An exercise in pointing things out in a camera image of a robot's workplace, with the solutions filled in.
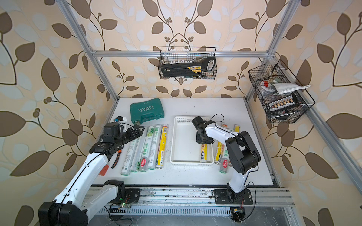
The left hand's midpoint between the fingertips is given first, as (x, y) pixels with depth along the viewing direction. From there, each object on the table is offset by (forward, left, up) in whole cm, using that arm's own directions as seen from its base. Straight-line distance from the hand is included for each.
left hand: (139, 129), depth 80 cm
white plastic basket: (-4, -27, -18) cm, 32 cm away
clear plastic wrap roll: (-11, +7, -15) cm, 20 cm away
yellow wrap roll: (-8, -38, -13) cm, 41 cm away
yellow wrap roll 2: (-4, -49, -14) cm, 51 cm away
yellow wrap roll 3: (+12, -64, -15) cm, 66 cm away
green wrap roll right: (-13, -50, -14) cm, 54 cm away
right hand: (+2, -39, -16) cm, 42 cm away
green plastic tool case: (+26, +3, -14) cm, 29 cm away
